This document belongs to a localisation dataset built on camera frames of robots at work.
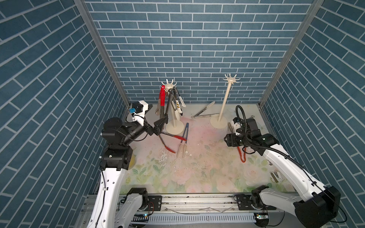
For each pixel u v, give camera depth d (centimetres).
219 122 108
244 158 90
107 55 90
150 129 56
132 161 84
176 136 100
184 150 91
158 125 52
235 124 72
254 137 58
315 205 37
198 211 72
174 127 105
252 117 112
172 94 75
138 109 48
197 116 112
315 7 71
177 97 78
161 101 79
